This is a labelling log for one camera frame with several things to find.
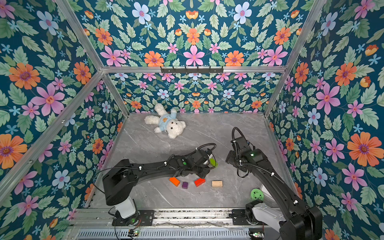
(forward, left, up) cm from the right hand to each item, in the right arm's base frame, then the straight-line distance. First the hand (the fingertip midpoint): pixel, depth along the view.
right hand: (233, 159), depth 79 cm
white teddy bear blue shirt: (+29, +43, -3) cm, 52 cm away
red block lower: (-9, +18, -11) cm, 23 cm away
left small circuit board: (-33, +50, -16) cm, 62 cm away
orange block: (-8, +33, -13) cm, 36 cm away
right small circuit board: (-32, -10, -16) cm, 37 cm away
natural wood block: (-10, +9, -11) cm, 17 cm away
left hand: (-3, +13, -7) cm, 15 cm away
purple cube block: (-11, +27, -12) cm, 31 cm away
